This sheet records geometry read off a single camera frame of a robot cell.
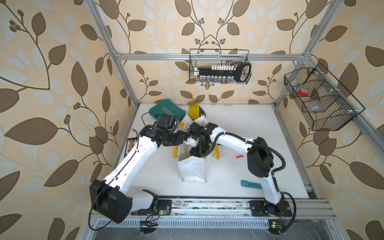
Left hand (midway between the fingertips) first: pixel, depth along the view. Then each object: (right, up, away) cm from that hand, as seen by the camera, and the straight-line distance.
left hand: (179, 137), depth 77 cm
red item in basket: (+67, +24, +3) cm, 72 cm away
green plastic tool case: (-14, +19, +35) cm, 42 cm away
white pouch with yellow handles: (+7, -14, -6) cm, 17 cm away
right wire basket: (+72, +18, -4) cm, 75 cm away
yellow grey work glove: (+7, +17, +38) cm, 42 cm away
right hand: (+9, -11, +9) cm, 17 cm away
